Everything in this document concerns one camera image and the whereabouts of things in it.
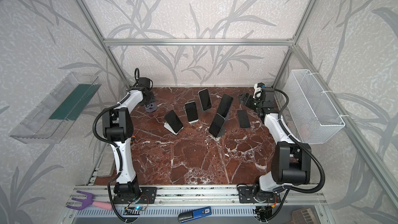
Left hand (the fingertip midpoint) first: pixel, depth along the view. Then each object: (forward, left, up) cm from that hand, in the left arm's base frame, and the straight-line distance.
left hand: (149, 98), depth 104 cm
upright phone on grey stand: (+3, -38, -3) cm, 38 cm away
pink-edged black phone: (-11, -65, -8) cm, 66 cm away
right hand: (-10, -60, +14) cm, 62 cm away
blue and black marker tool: (-64, -34, -1) cm, 72 cm away
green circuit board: (-61, -8, -7) cm, 62 cm away
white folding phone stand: (-21, -16, 0) cm, 27 cm away
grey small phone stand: (-4, -1, -4) cm, 6 cm away
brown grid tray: (-64, -83, -4) cm, 105 cm away
